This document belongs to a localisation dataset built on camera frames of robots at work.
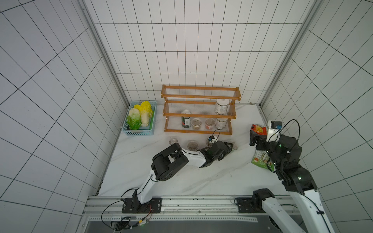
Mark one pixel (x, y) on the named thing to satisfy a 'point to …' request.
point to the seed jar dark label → (173, 140)
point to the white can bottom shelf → (220, 123)
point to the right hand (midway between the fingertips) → (255, 129)
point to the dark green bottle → (186, 121)
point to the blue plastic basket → (141, 118)
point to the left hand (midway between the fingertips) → (229, 150)
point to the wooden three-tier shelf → (204, 109)
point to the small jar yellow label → (196, 123)
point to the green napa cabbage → (133, 119)
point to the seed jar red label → (193, 145)
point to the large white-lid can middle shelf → (221, 106)
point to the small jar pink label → (210, 123)
